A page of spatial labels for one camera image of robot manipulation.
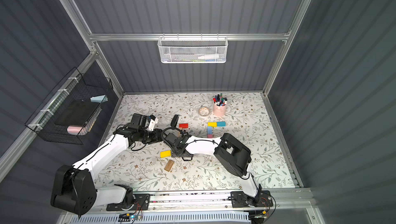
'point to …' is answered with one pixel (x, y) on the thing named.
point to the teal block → (221, 124)
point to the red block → (183, 125)
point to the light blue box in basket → (101, 98)
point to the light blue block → (209, 130)
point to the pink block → (210, 136)
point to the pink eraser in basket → (73, 130)
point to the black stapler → (175, 121)
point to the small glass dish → (203, 111)
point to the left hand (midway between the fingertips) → (165, 138)
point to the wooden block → (169, 165)
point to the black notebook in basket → (77, 113)
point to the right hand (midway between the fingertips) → (178, 154)
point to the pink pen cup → (219, 108)
